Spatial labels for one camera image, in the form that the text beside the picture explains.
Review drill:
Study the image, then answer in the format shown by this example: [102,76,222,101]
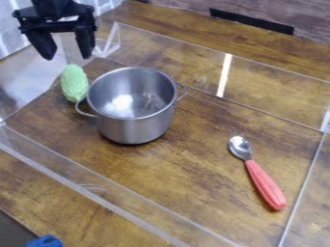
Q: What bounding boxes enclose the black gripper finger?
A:
[26,31,57,60]
[75,26,95,59]

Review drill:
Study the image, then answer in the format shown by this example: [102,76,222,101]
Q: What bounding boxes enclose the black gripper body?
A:
[13,1,97,34]

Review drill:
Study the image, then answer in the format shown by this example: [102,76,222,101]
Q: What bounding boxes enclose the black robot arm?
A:
[13,0,97,60]

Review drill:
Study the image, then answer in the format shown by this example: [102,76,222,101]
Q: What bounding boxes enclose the silver metal pot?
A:
[75,67,188,145]

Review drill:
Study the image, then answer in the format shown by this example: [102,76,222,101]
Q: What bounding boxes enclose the blue object at corner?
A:
[25,234,63,247]

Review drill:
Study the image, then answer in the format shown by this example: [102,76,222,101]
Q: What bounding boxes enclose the green bumpy toy vegetable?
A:
[61,64,90,102]

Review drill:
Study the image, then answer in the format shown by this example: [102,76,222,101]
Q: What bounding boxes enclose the black strip on table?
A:
[209,8,294,36]

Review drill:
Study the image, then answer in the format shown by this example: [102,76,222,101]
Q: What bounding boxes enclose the clear acrylic enclosure walls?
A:
[0,22,330,247]

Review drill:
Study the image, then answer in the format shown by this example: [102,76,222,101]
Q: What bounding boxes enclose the red handled metal spoon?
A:
[229,136,288,210]

